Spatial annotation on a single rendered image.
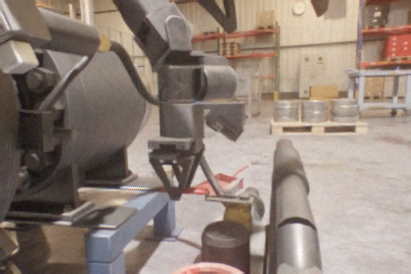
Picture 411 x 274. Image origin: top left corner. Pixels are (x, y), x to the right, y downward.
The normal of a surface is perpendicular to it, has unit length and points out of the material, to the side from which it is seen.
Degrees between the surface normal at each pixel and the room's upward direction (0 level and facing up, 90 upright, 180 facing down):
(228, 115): 90
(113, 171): 90
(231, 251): 90
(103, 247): 90
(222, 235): 0
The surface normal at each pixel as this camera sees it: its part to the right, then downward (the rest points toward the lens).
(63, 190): -0.22, 0.15
